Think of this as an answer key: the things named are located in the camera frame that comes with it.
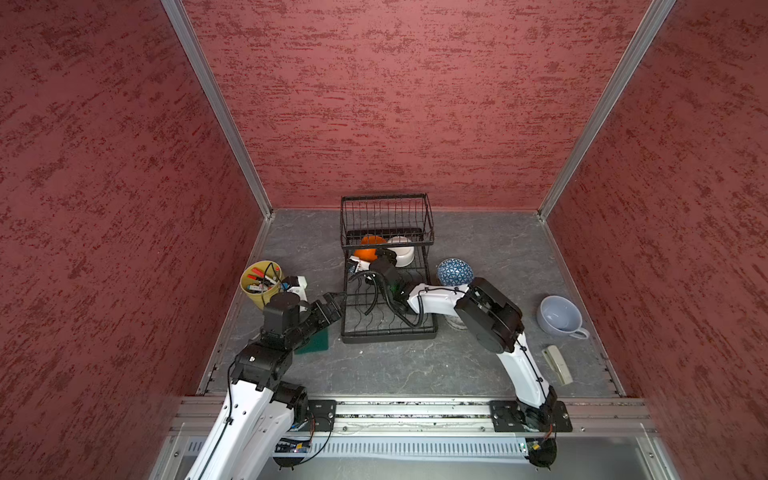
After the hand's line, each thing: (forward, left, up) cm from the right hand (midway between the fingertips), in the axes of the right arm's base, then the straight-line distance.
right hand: (378, 255), depth 96 cm
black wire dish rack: (-22, +3, +4) cm, 23 cm away
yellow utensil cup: (-13, +36, +1) cm, 38 cm away
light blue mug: (-20, -56, -7) cm, 60 cm away
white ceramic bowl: (+1, -9, -1) cm, 9 cm away
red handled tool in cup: (-10, +35, +4) cm, 37 cm away
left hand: (-23, +11, +7) cm, 26 cm away
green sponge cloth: (-25, +18, -9) cm, 32 cm away
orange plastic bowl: (-2, +3, +3) cm, 5 cm away
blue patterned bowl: (-5, -25, -5) cm, 26 cm away
